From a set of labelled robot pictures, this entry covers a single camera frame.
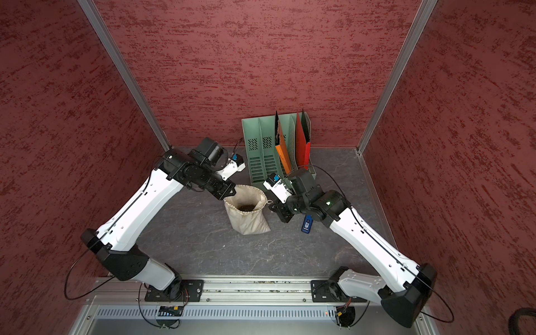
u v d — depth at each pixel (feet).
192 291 2.43
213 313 2.54
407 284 1.24
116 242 1.31
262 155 3.81
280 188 2.00
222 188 1.98
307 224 2.87
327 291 2.15
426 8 2.31
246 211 2.08
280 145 2.66
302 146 2.74
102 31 2.49
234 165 2.06
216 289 2.49
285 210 1.96
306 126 2.87
